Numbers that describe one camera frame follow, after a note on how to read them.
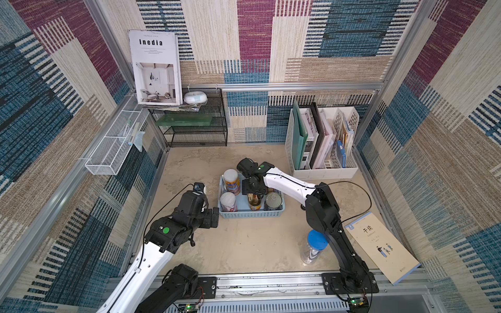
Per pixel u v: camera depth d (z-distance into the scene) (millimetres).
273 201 851
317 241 661
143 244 451
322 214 563
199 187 641
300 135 822
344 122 946
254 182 702
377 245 831
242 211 915
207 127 1152
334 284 729
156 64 770
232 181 890
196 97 870
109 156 915
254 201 949
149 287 445
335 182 568
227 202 831
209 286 733
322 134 831
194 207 535
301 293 730
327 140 834
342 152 939
